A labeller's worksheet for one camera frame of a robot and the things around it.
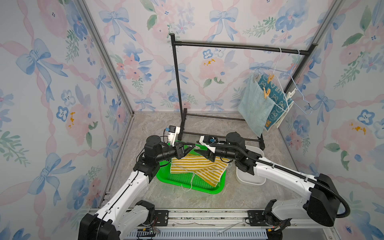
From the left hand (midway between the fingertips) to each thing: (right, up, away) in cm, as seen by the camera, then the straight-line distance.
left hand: (194, 145), depth 69 cm
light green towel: (+36, +19, +19) cm, 44 cm away
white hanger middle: (+46, +21, +12) cm, 52 cm away
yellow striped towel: (+4, -13, +16) cm, 21 cm away
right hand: (+2, +1, +2) cm, 3 cm away
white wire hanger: (-1, -1, 0) cm, 1 cm away
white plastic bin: (+29, -20, +16) cm, 39 cm away
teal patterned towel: (+45, +27, +12) cm, 54 cm away
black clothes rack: (-9, +16, +40) cm, 44 cm away
